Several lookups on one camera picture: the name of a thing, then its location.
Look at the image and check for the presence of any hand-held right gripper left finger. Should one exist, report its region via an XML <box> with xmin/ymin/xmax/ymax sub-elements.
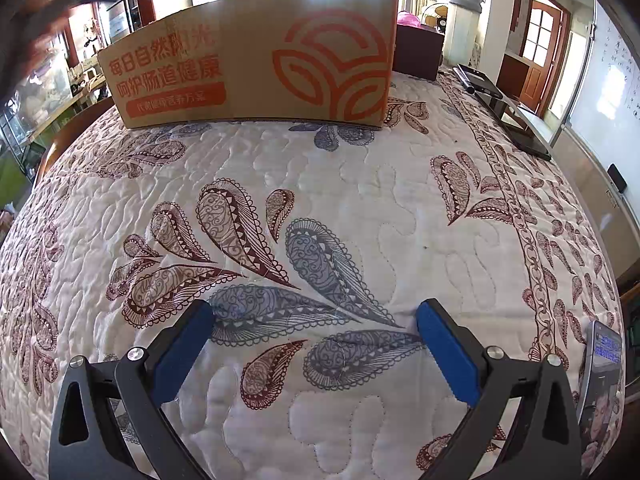
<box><xmin>48</xmin><ymin>299</ymin><xmax>216</xmax><ymax>480</ymax></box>

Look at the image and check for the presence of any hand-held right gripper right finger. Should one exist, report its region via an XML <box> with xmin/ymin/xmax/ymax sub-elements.
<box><xmin>416</xmin><ymin>299</ymin><xmax>583</xmax><ymax>480</ymax></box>

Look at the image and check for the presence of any printed cardboard box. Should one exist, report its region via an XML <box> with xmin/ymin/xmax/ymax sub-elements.
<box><xmin>96</xmin><ymin>0</ymin><xmax>400</xmax><ymax>130</ymax></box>

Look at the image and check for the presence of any curved wooden chair back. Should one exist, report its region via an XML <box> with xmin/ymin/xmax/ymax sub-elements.
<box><xmin>35</xmin><ymin>97</ymin><xmax>116</xmax><ymax>186</ymax></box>

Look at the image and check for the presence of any smartphone with lit screen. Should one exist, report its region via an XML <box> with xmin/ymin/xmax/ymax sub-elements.
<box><xmin>575</xmin><ymin>320</ymin><xmax>626</xmax><ymax>461</ymax></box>

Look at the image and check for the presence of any paisley quilted blanket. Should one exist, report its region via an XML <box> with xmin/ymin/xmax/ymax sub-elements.
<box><xmin>0</xmin><ymin>67</ymin><xmax>626</xmax><ymax>480</ymax></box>

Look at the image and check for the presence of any black tablet on stand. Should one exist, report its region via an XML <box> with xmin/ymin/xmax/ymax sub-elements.
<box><xmin>475</xmin><ymin>91</ymin><xmax>552</xmax><ymax>162</ymax></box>

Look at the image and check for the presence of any black whiteboard eraser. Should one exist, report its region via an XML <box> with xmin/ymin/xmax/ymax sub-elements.
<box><xmin>606</xmin><ymin>163</ymin><xmax>628</xmax><ymax>192</ymax></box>

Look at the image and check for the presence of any flat black phone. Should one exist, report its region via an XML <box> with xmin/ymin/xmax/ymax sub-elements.
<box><xmin>452</xmin><ymin>63</ymin><xmax>503</xmax><ymax>99</ymax></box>

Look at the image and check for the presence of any brown wooden cabinet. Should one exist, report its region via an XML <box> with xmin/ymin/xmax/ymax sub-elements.
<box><xmin>497</xmin><ymin>52</ymin><xmax>531</xmax><ymax>103</ymax></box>

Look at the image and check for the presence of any dark brown gift box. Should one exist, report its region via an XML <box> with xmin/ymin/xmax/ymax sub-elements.
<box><xmin>395</xmin><ymin>24</ymin><xmax>446</xmax><ymax>81</ymax></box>

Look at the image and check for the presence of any whiteboard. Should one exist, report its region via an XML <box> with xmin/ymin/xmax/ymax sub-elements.
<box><xmin>550</xmin><ymin>0</ymin><xmax>640</xmax><ymax>211</ymax></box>

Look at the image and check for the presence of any wooden door with glass panes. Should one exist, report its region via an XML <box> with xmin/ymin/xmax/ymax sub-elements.
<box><xmin>517</xmin><ymin>0</ymin><xmax>571</xmax><ymax>116</ymax></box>

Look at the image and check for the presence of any white bin with grey lid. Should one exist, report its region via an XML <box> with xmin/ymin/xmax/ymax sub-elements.
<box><xmin>440</xmin><ymin>0</ymin><xmax>485</xmax><ymax>67</ymax></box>

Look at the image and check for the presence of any round electric fan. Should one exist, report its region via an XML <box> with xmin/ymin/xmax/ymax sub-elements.
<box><xmin>420</xmin><ymin>2</ymin><xmax>448</xmax><ymax>31</ymax></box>

